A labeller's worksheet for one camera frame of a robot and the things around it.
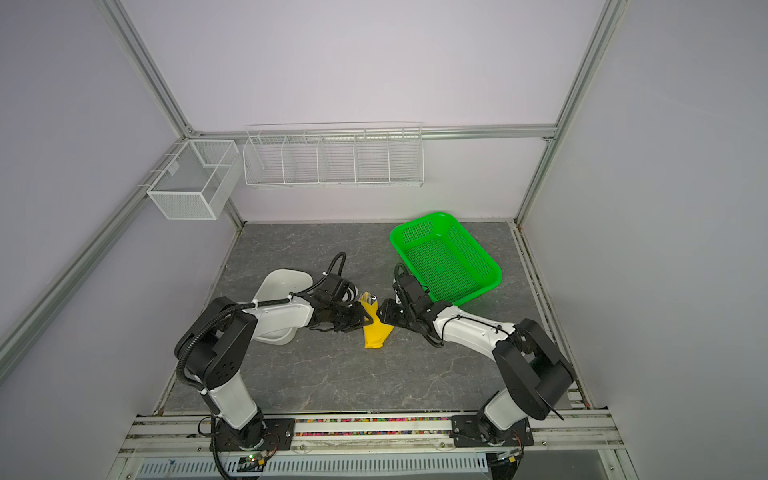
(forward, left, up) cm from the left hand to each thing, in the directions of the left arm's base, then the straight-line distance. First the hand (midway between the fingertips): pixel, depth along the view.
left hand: (370, 326), depth 90 cm
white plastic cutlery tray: (-8, +16, +30) cm, 35 cm away
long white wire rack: (+48, +9, +29) cm, 57 cm away
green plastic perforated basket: (+25, -27, -2) cm, 37 cm away
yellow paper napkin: (-2, -1, -1) cm, 3 cm away
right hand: (+1, -3, +5) cm, 6 cm away
